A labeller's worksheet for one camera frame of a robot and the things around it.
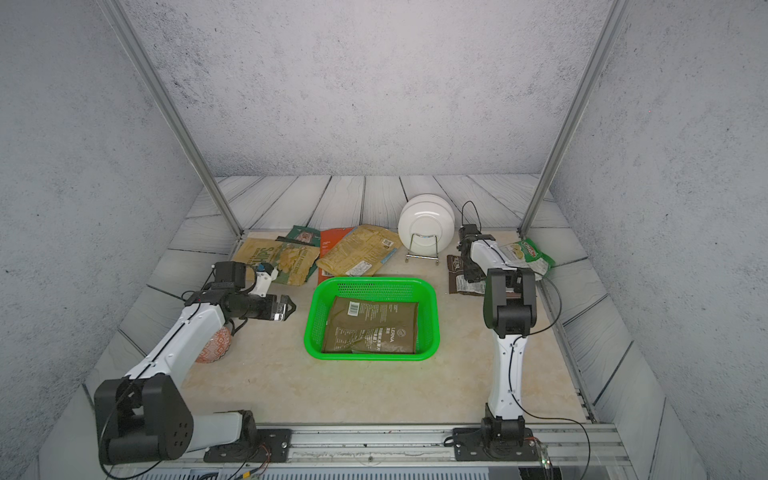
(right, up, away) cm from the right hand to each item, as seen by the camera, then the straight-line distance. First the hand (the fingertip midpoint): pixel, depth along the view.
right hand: (488, 274), depth 102 cm
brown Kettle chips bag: (-10, -3, +1) cm, 11 cm away
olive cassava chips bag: (-39, -15, -11) cm, 43 cm away
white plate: (-21, +17, +2) cm, 27 cm away
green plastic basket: (-23, -5, -8) cm, 25 cm away
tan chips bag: (-44, +7, +9) cm, 45 cm away
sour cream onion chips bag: (-67, +4, +5) cm, 68 cm away
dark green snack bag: (-67, +14, +17) cm, 71 cm away
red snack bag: (-56, +12, +13) cm, 59 cm away
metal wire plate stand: (-23, +6, +6) cm, 24 cm away
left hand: (-63, -7, -16) cm, 66 cm away
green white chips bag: (+18, +7, +11) cm, 22 cm away
